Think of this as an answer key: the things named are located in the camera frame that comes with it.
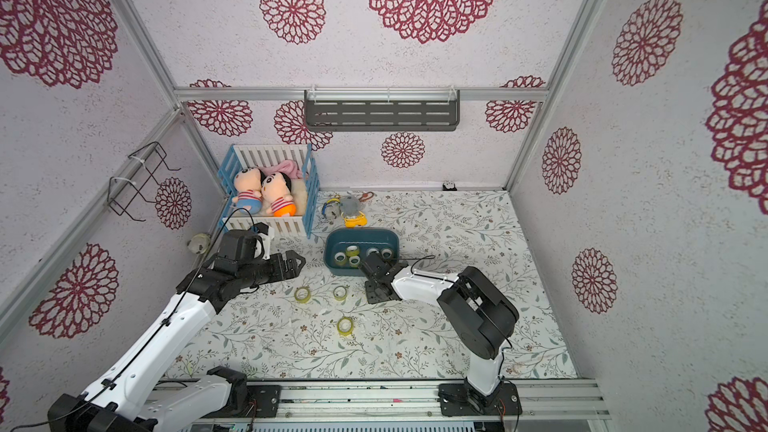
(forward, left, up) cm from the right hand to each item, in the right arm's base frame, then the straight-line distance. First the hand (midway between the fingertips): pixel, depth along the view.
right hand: (384, 292), depth 94 cm
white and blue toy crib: (+33, +29, +12) cm, 45 cm away
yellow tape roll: (+11, +15, +2) cm, 19 cm away
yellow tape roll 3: (+10, +10, +2) cm, 15 cm away
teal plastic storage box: (+18, +6, +3) cm, 20 cm away
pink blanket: (+42, +37, +15) cm, 58 cm away
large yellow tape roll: (-4, +24, +1) cm, 25 cm away
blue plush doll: (+33, +49, +14) cm, 61 cm away
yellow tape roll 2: (+13, +11, +3) cm, 17 cm away
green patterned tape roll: (-11, +11, +1) cm, 16 cm away
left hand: (-2, +24, +19) cm, 31 cm away
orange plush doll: (+30, +38, +15) cm, 51 cm away
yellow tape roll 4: (+13, 0, +2) cm, 13 cm away
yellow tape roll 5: (-1, +14, +2) cm, 14 cm away
